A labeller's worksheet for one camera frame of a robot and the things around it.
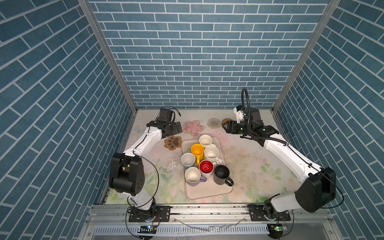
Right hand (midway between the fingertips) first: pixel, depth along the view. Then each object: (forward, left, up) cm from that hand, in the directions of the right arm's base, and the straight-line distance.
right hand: (225, 123), depth 82 cm
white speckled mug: (-7, +6, -21) cm, 23 cm away
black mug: (-21, 0, -22) cm, 30 cm away
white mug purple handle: (-22, +17, -22) cm, 35 cm away
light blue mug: (-14, +20, -18) cm, 30 cm away
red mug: (-16, +9, -22) cm, 29 cm away
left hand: (+1, +30, -9) cm, 31 cm away
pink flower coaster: (+13, +21, -22) cm, 33 cm away
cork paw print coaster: (-1, +33, -22) cm, 40 cm away
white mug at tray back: (0, +10, -18) cm, 20 cm away
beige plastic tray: (-27, +7, -24) cm, 37 cm away
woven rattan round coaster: (+23, -4, -23) cm, 33 cm away
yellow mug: (-7, +15, -19) cm, 25 cm away
